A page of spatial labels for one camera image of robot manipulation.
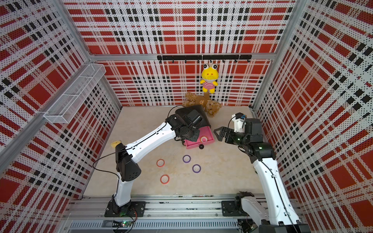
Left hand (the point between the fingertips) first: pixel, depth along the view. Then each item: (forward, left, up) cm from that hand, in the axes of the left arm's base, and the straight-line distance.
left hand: (195, 136), depth 81 cm
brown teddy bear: (+34, -13, -12) cm, 38 cm away
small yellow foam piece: (+5, +56, -17) cm, 58 cm away
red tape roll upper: (-8, +22, -18) cm, 30 cm away
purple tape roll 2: (-12, -1, -19) cm, 22 cm away
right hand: (-4, -14, +9) cm, 17 cm away
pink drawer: (+7, -7, -7) cm, 12 cm away
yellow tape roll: (+2, -5, -6) cm, 8 cm away
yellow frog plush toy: (+36, -9, +15) cm, 40 cm away
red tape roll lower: (-18, +18, -19) cm, 32 cm away
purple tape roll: (-6, +6, -18) cm, 20 cm away
